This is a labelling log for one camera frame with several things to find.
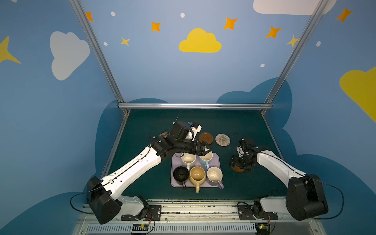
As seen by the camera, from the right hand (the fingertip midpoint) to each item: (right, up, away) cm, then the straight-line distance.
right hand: (237, 163), depth 87 cm
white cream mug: (-30, +1, +6) cm, 30 cm away
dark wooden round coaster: (-16, +15, +17) cm, 28 cm away
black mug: (-34, -7, -1) cm, 35 cm away
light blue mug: (-19, +3, -2) cm, 19 cm away
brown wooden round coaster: (0, -3, -1) cm, 3 cm away
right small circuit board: (+8, -29, -14) cm, 34 cm away
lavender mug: (-14, -6, -2) cm, 15 cm away
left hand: (-21, +14, -17) cm, 31 cm away
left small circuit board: (-54, -29, -14) cm, 63 cm away
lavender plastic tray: (-38, 0, +6) cm, 38 cm away
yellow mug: (-24, -7, -1) cm, 25 cm away
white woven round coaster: (-5, +13, +17) cm, 22 cm away
